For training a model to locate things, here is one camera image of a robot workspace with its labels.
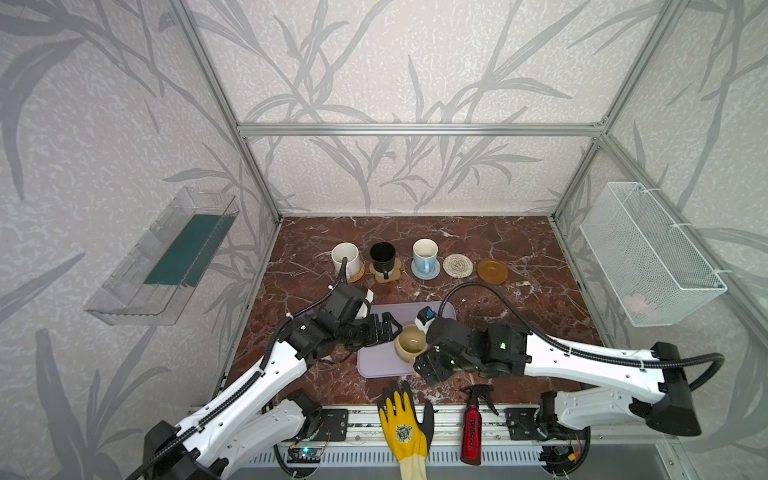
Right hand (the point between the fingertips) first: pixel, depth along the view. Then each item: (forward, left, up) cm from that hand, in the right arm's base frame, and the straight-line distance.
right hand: (424, 351), depth 71 cm
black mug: (+33, +12, -6) cm, 35 cm away
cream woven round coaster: (+35, -14, -16) cm, 41 cm away
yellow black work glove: (-16, +4, -13) cm, 21 cm away
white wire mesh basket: (+11, -49, +19) cm, 54 cm away
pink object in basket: (+10, -53, +6) cm, 54 cm away
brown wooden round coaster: (+33, -26, -16) cm, 45 cm away
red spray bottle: (-15, -11, -11) cm, 21 cm away
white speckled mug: (+35, +22, -7) cm, 42 cm away
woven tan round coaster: (+31, +20, -15) cm, 40 cm away
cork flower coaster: (+31, +8, -15) cm, 35 cm away
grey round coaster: (+30, -3, -15) cm, 34 cm away
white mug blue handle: (+35, -2, -8) cm, 36 cm away
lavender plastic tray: (+18, -9, -15) cm, 25 cm away
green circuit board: (-19, +29, -17) cm, 38 cm away
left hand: (+6, +7, +2) cm, 9 cm away
